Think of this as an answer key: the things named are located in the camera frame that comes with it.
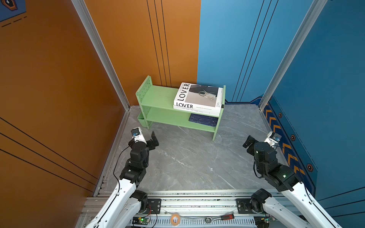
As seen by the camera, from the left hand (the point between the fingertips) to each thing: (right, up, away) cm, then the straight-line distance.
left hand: (145, 133), depth 77 cm
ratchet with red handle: (+33, -41, -9) cm, 54 cm away
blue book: (+36, +7, +14) cm, 40 cm away
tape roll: (+17, -41, -6) cm, 45 cm away
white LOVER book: (+31, +20, +2) cm, 37 cm away
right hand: (+57, -3, -5) cm, 57 cm away
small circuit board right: (+61, -44, -6) cm, 76 cm away
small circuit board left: (0, -43, -6) cm, 44 cm away
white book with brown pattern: (+30, +12, +2) cm, 32 cm away
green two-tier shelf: (+4, +17, +8) cm, 19 cm away
